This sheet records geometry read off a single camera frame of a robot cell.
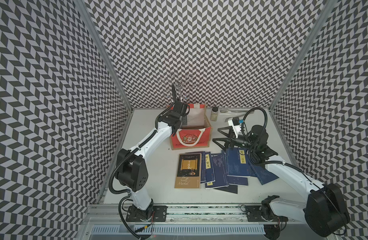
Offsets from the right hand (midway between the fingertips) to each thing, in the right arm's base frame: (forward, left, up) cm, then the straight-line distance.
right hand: (216, 137), depth 73 cm
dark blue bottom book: (-18, -10, -25) cm, 32 cm away
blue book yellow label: (-9, +2, -22) cm, 24 cm away
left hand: (+16, +20, -4) cm, 26 cm away
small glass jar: (+32, -4, -18) cm, 37 cm away
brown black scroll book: (-11, +15, -21) cm, 28 cm away
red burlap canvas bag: (+7, +9, -7) cm, 13 cm away
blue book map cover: (-5, -4, -21) cm, 22 cm away
